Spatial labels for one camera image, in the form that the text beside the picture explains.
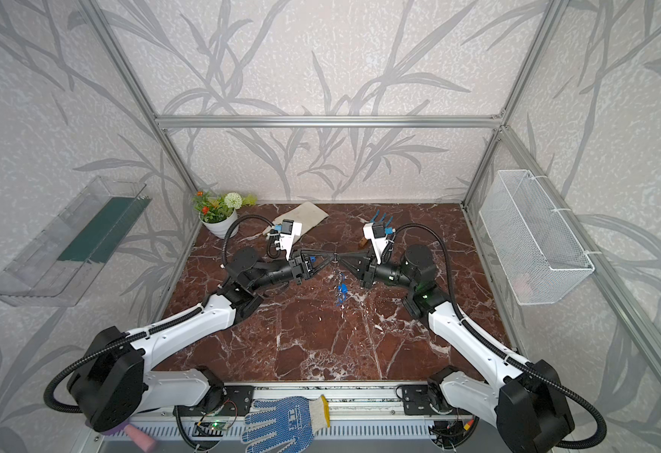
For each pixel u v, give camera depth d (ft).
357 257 2.14
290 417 2.32
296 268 2.00
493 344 1.50
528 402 1.29
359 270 2.11
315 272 2.12
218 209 3.25
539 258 2.03
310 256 2.13
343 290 3.09
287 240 2.08
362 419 2.36
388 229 1.99
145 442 2.17
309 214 3.82
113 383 1.33
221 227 3.41
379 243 2.04
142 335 1.46
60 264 2.14
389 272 2.04
